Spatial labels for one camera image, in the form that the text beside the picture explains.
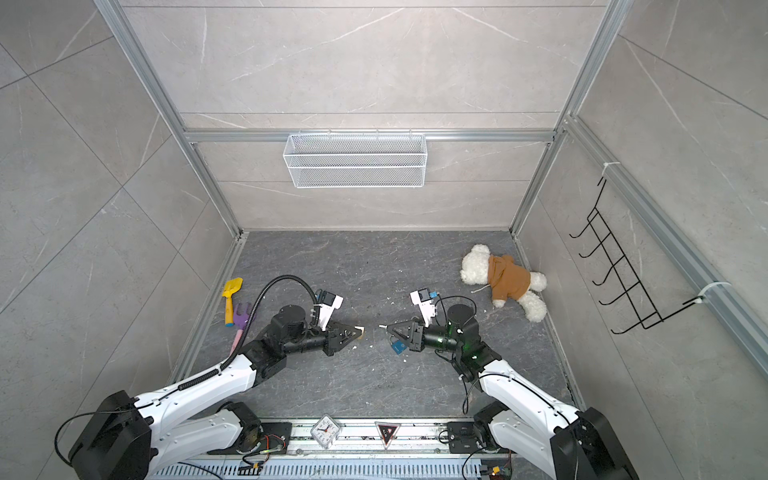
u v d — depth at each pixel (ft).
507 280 3.14
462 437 2.40
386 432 2.44
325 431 2.40
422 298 2.30
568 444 1.32
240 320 3.04
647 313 1.90
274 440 2.39
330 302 2.30
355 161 3.31
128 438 1.29
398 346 2.89
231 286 3.32
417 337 2.16
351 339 2.42
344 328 2.45
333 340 2.21
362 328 2.48
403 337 2.33
